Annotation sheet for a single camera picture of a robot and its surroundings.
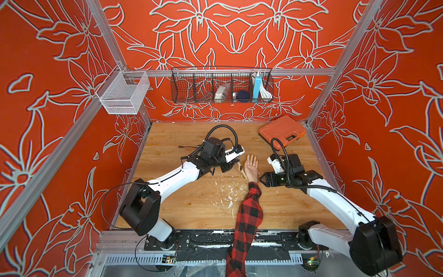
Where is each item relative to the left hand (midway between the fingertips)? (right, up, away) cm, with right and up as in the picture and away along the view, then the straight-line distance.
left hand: (237, 155), depth 82 cm
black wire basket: (-21, +40, +19) cm, 49 cm away
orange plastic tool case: (+35, +15, +29) cm, 47 cm away
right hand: (+13, -11, +1) cm, 17 cm away
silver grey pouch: (-7, +34, +11) cm, 36 cm away
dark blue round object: (+5, +32, +13) cm, 35 cm away
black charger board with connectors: (-32, +3, +26) cm, 41 cm away
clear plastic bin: (-62, +34, +11) cm, 72 cm away
